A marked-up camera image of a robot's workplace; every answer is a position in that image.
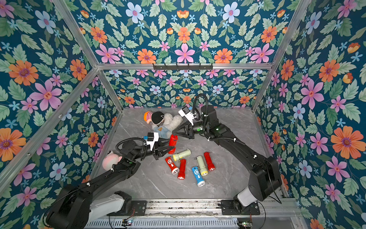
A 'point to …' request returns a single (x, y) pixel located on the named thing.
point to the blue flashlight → (199, 180)
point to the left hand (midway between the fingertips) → (172, 144)
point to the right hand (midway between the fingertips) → (178, 129)
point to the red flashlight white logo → (175, 170)
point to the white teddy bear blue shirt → (170, 122)
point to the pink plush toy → (110, 159)
